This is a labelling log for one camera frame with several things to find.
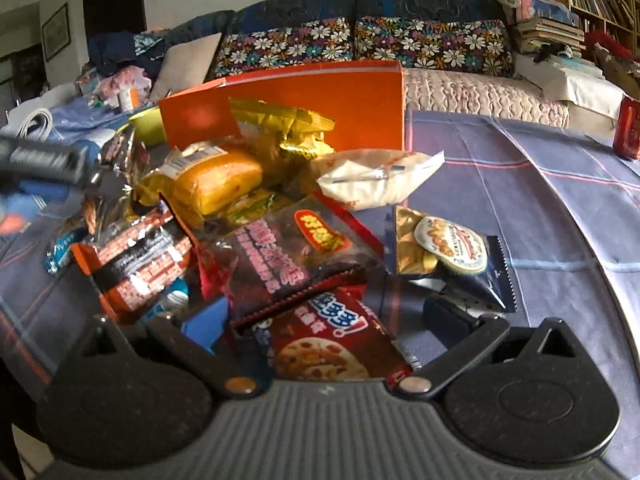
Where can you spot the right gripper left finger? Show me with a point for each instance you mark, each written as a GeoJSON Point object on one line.
{"type": "Point", "coordinates": [190, 337]}

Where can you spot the left floral cushion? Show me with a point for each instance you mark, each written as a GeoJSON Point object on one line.
{"type": "Point", "coordinates": [328, 40]}

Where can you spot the orange cardboard box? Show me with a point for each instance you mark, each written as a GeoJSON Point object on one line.
{"type": "Point", "coordinates": [366, 100]}

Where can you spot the stack of books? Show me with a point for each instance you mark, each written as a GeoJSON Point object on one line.
{"type": "Point", "coordinates": [531, 35]}

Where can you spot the yellow bread snack pack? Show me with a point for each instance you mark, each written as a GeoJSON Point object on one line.
{"type": "Point", "coordinates": [200, 181]}

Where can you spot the framed wall picture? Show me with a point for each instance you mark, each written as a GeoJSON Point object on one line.
{"type": "Point", "coordinates": [55, 33]}

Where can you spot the blue striped blanket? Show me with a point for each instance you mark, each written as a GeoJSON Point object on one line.
{"type": "Point", "coordinates": [73, 121]}

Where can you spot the red chocolate chip cookie pack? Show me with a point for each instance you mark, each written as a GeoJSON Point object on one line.
{"type": "Point", "coordinates": [332, 337]}

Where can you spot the floral cushion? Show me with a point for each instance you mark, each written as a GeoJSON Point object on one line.
{"type": "Point", "coordinates": [477, 47]}
{"type": "Point", "coordinates": [328, 40]}

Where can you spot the beige pillow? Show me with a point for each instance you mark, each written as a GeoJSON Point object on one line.
{"type": "Point", "coordinates": [185, 66]}

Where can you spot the orange black snack bar pack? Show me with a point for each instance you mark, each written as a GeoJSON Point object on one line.
{"type": "Point", "coordinates": [132, 263]}

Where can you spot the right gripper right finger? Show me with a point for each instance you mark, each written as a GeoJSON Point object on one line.
{"type": "Point", "coordinates": [468, 341]}

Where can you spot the blue cookie snack bag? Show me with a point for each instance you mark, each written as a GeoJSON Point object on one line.
{"type": "Point", "coordinates": [419, 245]}

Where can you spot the red soda can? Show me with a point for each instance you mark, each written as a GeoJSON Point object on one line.
{"type": "Point", "coordinates": [626, 141]}

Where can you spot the wooden bookshelf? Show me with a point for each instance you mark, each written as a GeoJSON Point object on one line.
{"type": "Point", "coordinates": [607, 0]}

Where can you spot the right floral cushion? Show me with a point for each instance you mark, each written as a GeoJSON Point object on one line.
{"type": "Point", "coordinates": [477, 47]}

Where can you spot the white pastry snack bag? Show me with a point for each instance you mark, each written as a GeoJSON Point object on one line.
{"type": "Point", "coordinates": [371, 177]}

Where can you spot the pink quilted sofa cover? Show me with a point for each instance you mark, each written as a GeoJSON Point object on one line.
{"type": "Point", "coordinates": [474, 94]}

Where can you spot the gold crinkled snack bag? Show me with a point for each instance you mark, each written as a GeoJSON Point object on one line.
{"type": "Point", "coordinates": [282, 138]}

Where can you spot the dark red snack bag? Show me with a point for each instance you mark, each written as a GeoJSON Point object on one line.
{"type": "Point", "coordinates": [289, 255]}

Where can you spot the dark blue sofa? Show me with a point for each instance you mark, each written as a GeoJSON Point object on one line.
{"type": "Point", "coordinates": [112, 51]}

